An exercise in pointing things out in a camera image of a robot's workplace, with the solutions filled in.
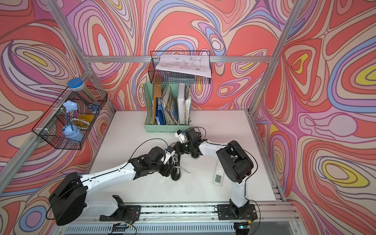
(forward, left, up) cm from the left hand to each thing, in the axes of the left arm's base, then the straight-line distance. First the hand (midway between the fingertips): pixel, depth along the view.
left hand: (172, 165), depth 83 cm
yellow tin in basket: (+11, +42, +26) cm, 51 cm away
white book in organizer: (+35, -5, +16) cm, 38 cm away
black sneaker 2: (+8, -13, -3) cm, 16 cm away
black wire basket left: (+12, +53, +23) cm, 59 cm away
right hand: (+8, +1, -1) cm, 8 cm away
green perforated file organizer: (+33, +4, +15) cm, 37 cm away
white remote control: (-3, -27, -5) cm, 28 cm away
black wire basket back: (+56, +11, +24) cm, 61 cm away
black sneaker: (+3, -2, -1) cm, 4 cm away
